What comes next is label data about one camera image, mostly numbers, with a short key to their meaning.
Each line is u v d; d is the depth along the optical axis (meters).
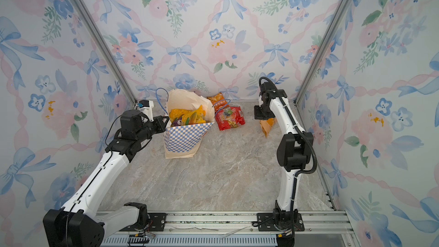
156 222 0.75
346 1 0.74
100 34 0.87
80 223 0.38
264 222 0.73
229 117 1.06
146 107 0.67
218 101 1.17
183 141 0.80
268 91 0.66
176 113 1.00
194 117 0.89
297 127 0.54
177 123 0.94
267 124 0.95
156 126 0.68
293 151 0.54
